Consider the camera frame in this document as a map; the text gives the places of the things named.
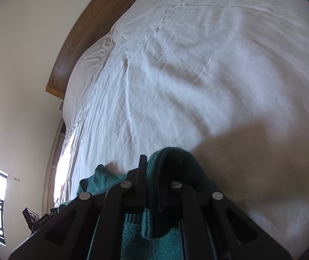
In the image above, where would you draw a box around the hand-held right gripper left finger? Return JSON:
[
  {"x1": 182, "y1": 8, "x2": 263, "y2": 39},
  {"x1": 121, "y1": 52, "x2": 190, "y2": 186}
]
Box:
[{"x1": 8, "y1": 154, "x2": 147, "y2": 260}]

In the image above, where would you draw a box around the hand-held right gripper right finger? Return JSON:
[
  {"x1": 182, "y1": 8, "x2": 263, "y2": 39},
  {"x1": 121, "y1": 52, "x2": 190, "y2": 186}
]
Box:
[{"x1": 158, "y1": 181, "x2": 293, "y2": 260}]

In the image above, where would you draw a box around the green knitted sweater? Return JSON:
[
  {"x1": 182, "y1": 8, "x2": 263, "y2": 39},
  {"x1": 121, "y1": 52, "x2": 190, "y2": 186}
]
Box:
[{"x1": 49, "y1": 147, "x2": 217, "y2": 260}]

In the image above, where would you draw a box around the white pillow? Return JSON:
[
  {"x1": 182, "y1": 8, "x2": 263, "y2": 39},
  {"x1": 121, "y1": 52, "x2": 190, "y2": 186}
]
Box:
[
  {"x1": 62, "y1": 31, "x2": 117, "y2": 126},
  {"x1": 110, "y1": 0, "x2": 198, "y2": 36}
]

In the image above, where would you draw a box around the bed with white duvet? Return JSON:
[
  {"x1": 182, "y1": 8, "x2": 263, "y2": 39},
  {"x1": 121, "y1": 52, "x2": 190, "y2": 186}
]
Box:
[{"x1": 54, "y1": 0, "x2": 309, "y2": 260}]

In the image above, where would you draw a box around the wooden headboard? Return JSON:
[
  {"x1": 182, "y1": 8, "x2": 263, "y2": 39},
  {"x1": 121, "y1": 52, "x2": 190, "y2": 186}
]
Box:
[{"x1": 45, "y1": 0, "x2": 155, "y2": 99}]

